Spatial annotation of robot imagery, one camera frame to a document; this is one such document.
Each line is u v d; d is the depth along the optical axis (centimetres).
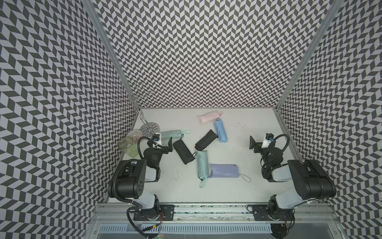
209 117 108
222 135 97
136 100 119
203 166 86
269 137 74
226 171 86
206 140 96
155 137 75
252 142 83
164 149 79
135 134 99
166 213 72
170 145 82
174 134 99
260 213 73
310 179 45
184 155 91
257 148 80
